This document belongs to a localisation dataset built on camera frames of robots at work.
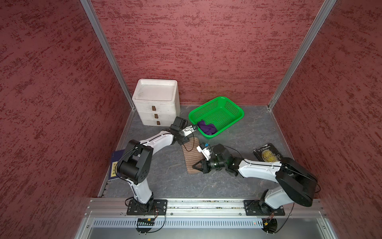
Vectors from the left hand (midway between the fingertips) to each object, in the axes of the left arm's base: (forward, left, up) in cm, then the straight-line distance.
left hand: (181, 133), depth 96 cm
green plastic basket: (+26, -29, -7) cm, 40 cm away
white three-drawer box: (+12, +14, +17) cm, 25 cm away
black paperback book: (-11, -56, -5) cm, 58 cm away
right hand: (-25, -9, +2) cm, 26 cm away
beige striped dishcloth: (-13, -7, -7) cm, 17 cm away
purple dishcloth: (+1, -18, +2) cm, 18 cm away
